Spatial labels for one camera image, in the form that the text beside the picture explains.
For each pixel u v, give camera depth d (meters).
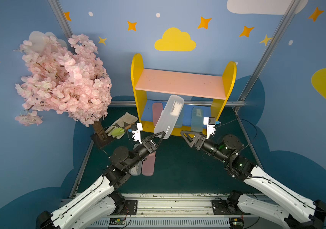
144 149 0.55
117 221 0.72
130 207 0.75
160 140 0.59
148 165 0.89
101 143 1.00
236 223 0.73
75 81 0.54
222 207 0.74
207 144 0.55
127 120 1.12
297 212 0.40
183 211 0.74
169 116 0.63
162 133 0.59
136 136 0.58
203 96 0.73
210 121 0.56
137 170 0.86
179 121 0.62
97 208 0.57
